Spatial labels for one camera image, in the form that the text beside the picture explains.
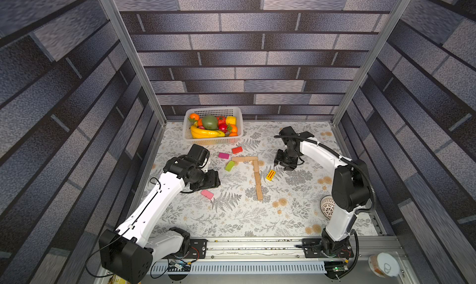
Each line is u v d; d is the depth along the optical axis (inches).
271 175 37.3
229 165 39.4
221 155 41.0
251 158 39.7
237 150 42.0
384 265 25.9
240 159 40.4
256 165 38.7
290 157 30.3
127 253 14.7
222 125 43.6
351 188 19.0
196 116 43.4
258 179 37.2
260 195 34.5
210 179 26.3
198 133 40.3
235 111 45.9
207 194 35.3
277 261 27.4
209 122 41.9
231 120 44.8
